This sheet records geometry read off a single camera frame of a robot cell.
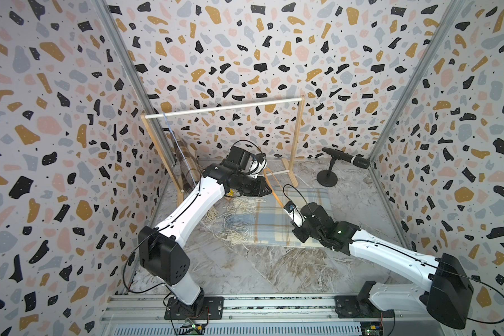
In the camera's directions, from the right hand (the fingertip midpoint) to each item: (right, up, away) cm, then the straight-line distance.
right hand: (293, 220), depth 81 cm
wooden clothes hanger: (-11, +18, +28) cm, 35 cm away
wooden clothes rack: (+5, +21, +35) cm, 41 cm away
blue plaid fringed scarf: (-13, -3, +15) cm, 20 cm away
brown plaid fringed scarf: (-42, +21, +6) cm, 48 cm away
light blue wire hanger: (-53, +34, +16) cm, 65 cm away
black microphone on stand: (+23, +17, +31) cm, 42 cm away
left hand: (-9, +12, -5) cm, 16 cm away
